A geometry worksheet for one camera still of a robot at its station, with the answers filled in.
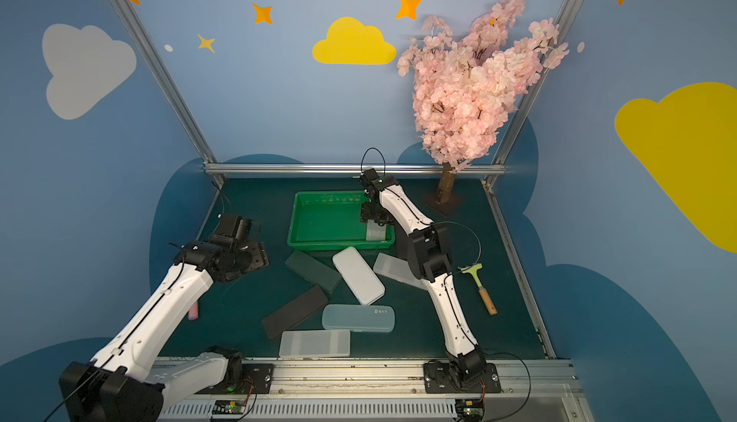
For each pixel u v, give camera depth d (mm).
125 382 371
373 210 889
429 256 645
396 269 952
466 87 636
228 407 718
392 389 739
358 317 845
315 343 786
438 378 748
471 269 961
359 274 939
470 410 730
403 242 957
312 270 934
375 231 1013
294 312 845
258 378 750
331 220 1096
